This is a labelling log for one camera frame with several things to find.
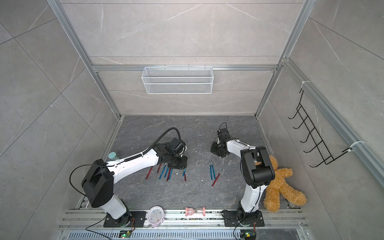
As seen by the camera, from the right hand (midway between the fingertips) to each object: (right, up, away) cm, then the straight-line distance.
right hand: (214, 150), depth 98 cm
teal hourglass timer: (-62, -2, -12) cm, 63 cm away
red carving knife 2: (-19, -14, -10) cm, 26 cm away
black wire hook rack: (+42, +6, -34) cm, 54 cm away
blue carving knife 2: (-20, -12, -9) cm, 25 cm away
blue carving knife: (-1, -11, -8) cm, 14 cm away
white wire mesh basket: (-25, +48, +3) cm, 54 cm away
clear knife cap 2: (+5, -7, -5) cm, 10 cm away
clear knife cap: (+9, -7, -5) cm, 13 cm away
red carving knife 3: (-29, -13, -10) cm, 33 cm away
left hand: (-16, -6, -16) cm, 23 cm away
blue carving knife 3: (-33, -12, -8) cm, 36 cm away
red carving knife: (0, -15, -11) cm, 19 cm away
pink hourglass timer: (-14, -27, -24) cm, 39 cm away
